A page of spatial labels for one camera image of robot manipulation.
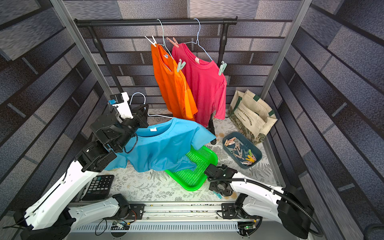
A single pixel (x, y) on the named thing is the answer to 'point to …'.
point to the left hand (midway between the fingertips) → (148, 104)
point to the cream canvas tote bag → (251, 114)
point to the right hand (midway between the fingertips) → (214, 188)
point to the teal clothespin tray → (247, 154)
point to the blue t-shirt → (167, 145)
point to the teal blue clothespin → (218, 195)
